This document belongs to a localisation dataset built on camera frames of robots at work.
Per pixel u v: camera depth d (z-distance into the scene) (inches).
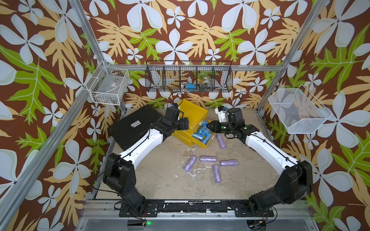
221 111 29.0
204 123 36.7
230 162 34.8
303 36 30.3
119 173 17.2
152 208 29.2
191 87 37.5
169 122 24.9
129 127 39.5
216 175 33.1
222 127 27.8
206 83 37.9
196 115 34.8
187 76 38.5
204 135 36.3
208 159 35.3
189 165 34.4
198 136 35.8
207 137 35.4
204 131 35.8
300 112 31.7
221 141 38.8
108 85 33.9
